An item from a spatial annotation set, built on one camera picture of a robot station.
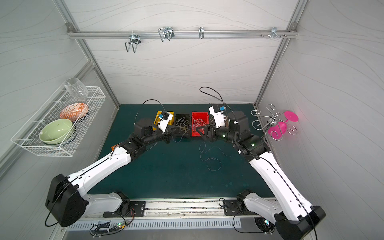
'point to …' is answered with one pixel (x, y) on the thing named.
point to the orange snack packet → (113, 147)
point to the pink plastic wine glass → (277, 131)
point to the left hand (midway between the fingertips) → (178, 127)
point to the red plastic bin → (205, 116)
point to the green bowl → (56, 131)
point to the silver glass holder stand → (274, 123)
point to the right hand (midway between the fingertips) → (202, 126)
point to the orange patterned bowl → (74, 111)
